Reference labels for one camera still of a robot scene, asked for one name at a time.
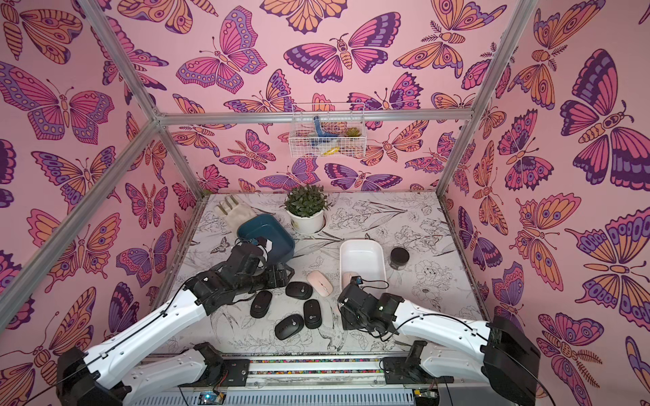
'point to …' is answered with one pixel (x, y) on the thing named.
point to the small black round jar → (399, 257)
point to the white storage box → (366, 258)
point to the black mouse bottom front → (289, 326)
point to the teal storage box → (267, 226)
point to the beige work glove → (234, 213)
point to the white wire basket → (327, 130)
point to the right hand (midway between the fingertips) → (350, 316)
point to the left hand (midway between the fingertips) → (289, 271)
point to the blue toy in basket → (320, 134)
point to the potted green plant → (305, 207)
